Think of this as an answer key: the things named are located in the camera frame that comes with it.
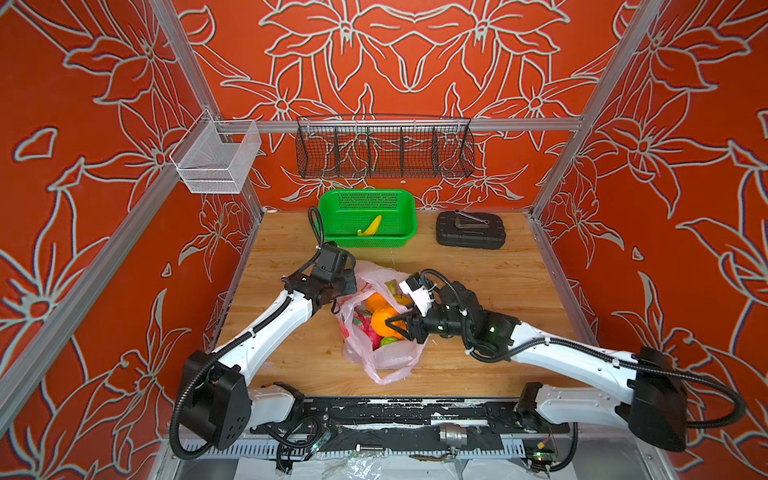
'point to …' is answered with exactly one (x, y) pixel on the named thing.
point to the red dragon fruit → (365, 323)
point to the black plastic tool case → (471, 230)
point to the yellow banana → (371, 227)
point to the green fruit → (387, 340)
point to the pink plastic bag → (397, 358)
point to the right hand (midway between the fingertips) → (386, 319)
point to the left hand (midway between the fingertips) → (349, 277)
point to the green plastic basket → (346, 211)
